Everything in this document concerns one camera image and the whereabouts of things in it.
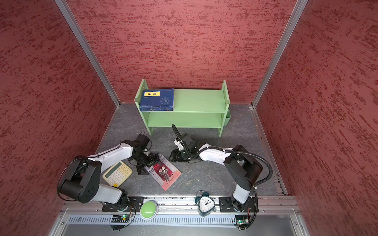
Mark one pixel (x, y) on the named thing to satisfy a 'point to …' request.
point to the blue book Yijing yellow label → (157, 100)
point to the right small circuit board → (242, 221)
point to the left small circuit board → (119, 219)
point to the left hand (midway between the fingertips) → (156, 170)
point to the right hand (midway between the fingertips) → (172, 162)
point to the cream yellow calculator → (117, 175)
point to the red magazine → (164, 173)
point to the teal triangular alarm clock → (206, 203)
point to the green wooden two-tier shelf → (193, 109)
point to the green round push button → (149, 210)
